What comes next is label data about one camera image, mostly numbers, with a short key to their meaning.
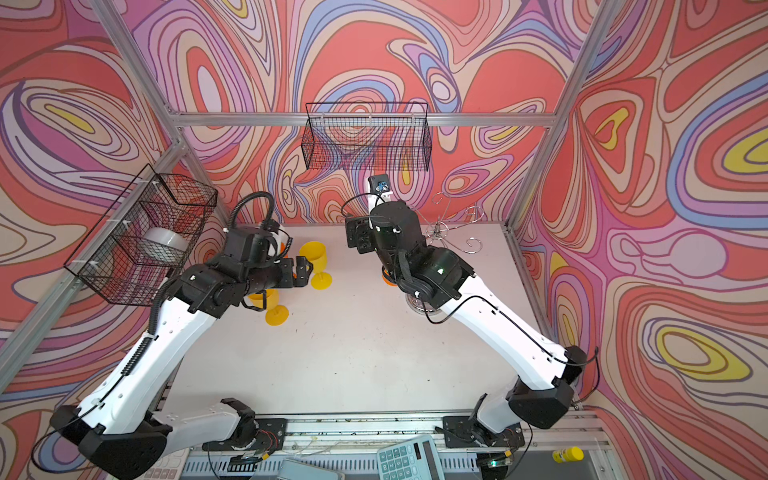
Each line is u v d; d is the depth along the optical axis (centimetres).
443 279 41
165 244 70
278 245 54
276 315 95
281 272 61
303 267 62
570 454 64
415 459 69
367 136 93
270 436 72
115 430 37
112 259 68
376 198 47
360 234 53
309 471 64
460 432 73
